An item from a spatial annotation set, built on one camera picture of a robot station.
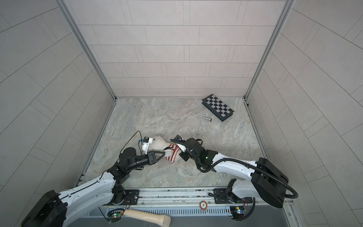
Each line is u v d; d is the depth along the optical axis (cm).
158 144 80
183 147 69
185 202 71
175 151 77
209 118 102
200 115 105
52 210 44
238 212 68
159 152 73
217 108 106
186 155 70
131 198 71
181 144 58
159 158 72
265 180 41
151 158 67
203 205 69
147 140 72
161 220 62
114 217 65
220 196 71
